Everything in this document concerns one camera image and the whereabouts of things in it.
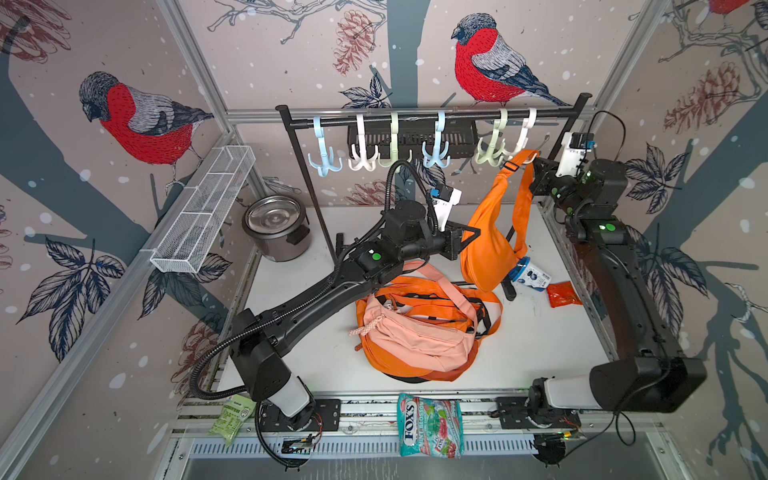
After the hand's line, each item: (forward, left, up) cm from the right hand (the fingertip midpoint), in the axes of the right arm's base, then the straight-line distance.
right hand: (537, 155), depth 70 cm
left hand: (-20, +14, -5) cm, 25 cm away
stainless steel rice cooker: (+6, +76, -34) cm, 83 cm away
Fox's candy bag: (-51, +24, -41) cm, 69 cm away
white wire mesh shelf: (-18, +85, -13) cm, 88 cm away
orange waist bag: (-6, +5, -22) cm, 24 cm away
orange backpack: (-16, +24, -44) cm, 52 cm away
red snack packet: (-14, -19, -42) cm, 48 cm away
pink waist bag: (-33, +23, -35) cm, 54 cm away
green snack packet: (-50, +74, -43) cm, 99 cm away
